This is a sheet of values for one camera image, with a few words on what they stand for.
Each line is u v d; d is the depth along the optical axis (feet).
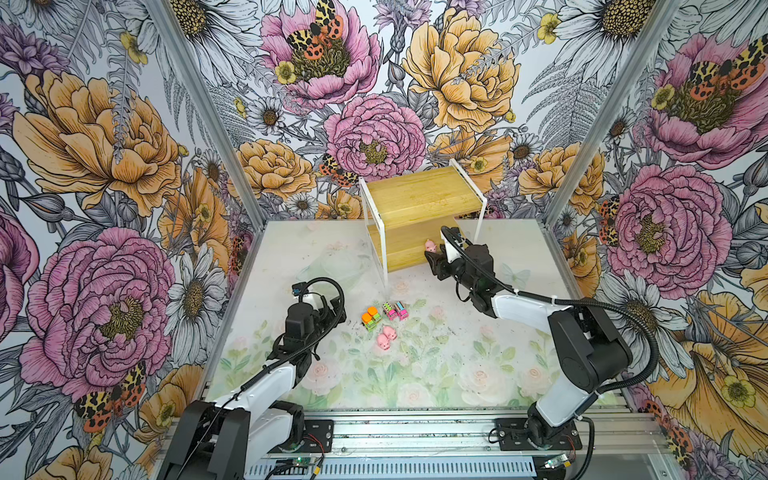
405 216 2.55
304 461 2.33
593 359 1.55
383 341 2.92
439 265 2.67
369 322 3.00
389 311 3.09
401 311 3.09
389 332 2.95
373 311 3.09
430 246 2.94
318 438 2.40
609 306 1.54
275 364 1.91
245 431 1.45
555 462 2.35
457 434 2.50
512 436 2.42
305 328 2.21
